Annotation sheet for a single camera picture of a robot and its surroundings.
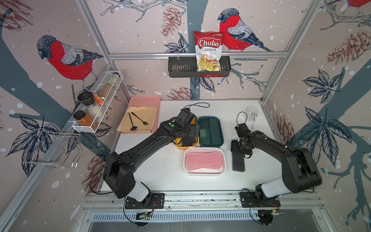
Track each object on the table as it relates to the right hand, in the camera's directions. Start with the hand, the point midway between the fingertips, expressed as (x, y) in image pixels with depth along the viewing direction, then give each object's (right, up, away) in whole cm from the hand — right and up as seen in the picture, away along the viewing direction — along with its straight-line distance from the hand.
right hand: (236, 148), depth 91 cm
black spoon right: (-64, +15, +15) cm, 68 cm away
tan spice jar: (-76, +36, -12) cm, 86 cm away
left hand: (-27, +15, -10) cm, 33 cm away
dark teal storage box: (-16, +2, -1) cm, 16 cm away
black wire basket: (-33, +58, +16) cm, 68 cm away
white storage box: (-21, -11, -11) cm, 26 cm away
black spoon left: (-71, +12, +12) cm, 73 cm away
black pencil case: (-31, +5, 0) cm, 32 cm away
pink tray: (-64, +32, +30) cm, 78 cm away
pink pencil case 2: (-15, -8, -9) cm, 19 cm away
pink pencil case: (-21, -6, -3) cm, 22 cm away
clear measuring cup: (+18, +23, +17) cm, 33 cm away
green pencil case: (-20, +9, +5) cm, 23 cm away
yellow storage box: (-38, +3, +6) cm, 38 cm away
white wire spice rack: (-76, +28, -20) cm, 83 cm away
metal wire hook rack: (-82, +9, -35) cm, 90 cm away
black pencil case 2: (-1, -7, -6) cm, 9 cm away
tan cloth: (-69, +17, +16) cm, 73 cm away
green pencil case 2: (-12, +10, +4) cm, 17 cm away
